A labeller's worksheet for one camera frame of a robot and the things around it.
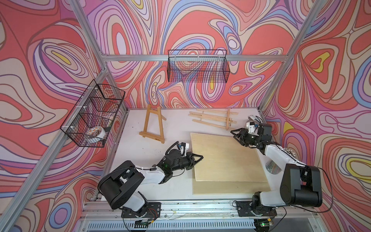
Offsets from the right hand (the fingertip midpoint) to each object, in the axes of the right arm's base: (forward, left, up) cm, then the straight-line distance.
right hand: (232, 136), depth 87 cm
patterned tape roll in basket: (-4, +73, +16) cm, 75 cm away
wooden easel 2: (+6, +45, -7) cm, 46 cm away
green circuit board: (-41, +52, -14) cm, 68 cm away
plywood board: (-25, +13, -13) cm, 32 cm away
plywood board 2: (-12, +6, -6) cm, 15 cm away
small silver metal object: (+25, -27, -12) cm, 39 cm away
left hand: (-15, +18, +1) cm, 24 cm away
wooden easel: (+26, 0, -12) cm, 28 cm away
